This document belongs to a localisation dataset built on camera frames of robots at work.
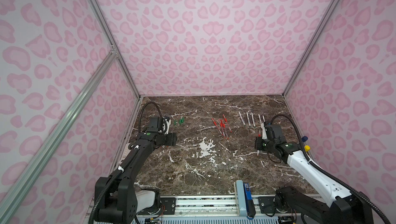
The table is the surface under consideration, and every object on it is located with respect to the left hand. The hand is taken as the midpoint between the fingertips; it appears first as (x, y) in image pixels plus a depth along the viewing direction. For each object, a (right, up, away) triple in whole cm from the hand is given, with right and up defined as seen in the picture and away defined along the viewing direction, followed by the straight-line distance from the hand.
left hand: (170, 135), depth 86 cm
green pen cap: (-1, +5, +18) cm, 19 cm away
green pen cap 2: (+3, +6, +18) cm, 19 cm away
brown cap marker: (+57, +7, +20) cm, 61 cm away
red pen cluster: (+30, +2, +15) cm, 34 cm away
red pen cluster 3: (+26, +4, +18) cm, 32 cm away
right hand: (+47, -2, -3) cm, 47 cm away
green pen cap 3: (+4, +6, +19) cm, 20 cm away
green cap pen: (+45, +8, +21) cm, 50 cm away
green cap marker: (+49, +7, +20) cm, 54 cm away
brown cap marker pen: (+60, +8, +20) cm, 63 cm away
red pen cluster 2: (+34, +7, +19) cm, 39 cm away
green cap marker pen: (+52, +6, +18) cm, 55 cm away
